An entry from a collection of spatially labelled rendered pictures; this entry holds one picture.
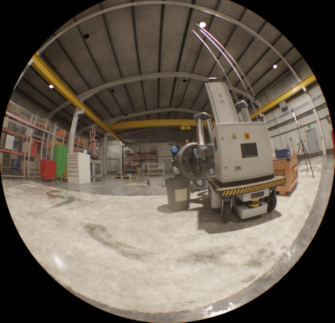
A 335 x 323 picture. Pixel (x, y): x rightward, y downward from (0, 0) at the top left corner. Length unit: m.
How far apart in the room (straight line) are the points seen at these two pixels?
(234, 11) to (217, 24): 1.71
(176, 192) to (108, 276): 0.98
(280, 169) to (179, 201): 1.40
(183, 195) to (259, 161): 0.84
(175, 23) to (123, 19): 3.02
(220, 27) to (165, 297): 9.35
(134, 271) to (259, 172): 1.10
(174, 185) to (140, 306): 1.07
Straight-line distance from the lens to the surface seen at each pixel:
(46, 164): 5.13
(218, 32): 8.92
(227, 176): 0.89
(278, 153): 1.75
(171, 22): 8.11
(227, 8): 8.85
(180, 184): 1.14
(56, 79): 8.42
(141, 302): 0.54
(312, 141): 11.41
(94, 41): 8.52
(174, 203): 1.21
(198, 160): 2.04
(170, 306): 0.52
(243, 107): 1.66
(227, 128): 0.95
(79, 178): 4.24
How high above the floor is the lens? 0.50
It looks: 7 degrees up
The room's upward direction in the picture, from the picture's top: 3 degrees counter-clockwise
